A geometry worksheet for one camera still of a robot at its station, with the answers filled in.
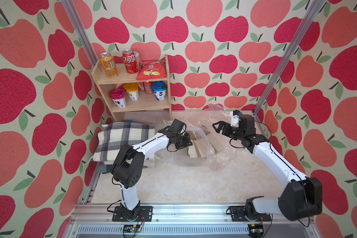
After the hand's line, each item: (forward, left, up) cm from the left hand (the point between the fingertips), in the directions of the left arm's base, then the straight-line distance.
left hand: (194, 146), depth 87 cm
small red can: (+37, +30, +16) cm, 50 cm away
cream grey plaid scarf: (+4, +49, +3) cm, 49 cm away
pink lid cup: (+22, +46, +20) cm, 54 cm away
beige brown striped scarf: (+2, -6, 0) cm, 6 cm away
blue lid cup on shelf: (+31, +22, +19) cm, 42 cm away
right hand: (+6, -14, +9) cm, 18 cm away
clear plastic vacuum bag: (+18, -10, -6) cm, 21 cm away
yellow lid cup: (+30, +39, +19) cm, 53 cm away
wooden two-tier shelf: (+28, +32, +10) cm, 44 cm away
